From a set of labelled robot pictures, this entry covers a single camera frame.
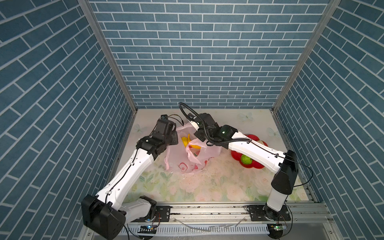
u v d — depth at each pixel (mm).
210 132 573
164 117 686
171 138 697
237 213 753
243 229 705
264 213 679
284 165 444
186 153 687
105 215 367
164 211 742
